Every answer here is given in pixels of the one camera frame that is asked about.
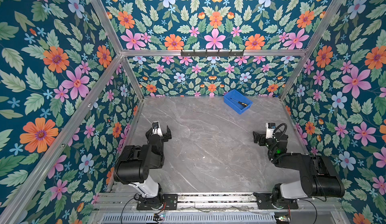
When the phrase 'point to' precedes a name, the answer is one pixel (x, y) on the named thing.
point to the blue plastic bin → (236, 106)
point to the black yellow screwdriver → (244, 104)
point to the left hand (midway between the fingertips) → (159, 123)
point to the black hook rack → (212, 53)
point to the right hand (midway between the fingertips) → (261, 131)
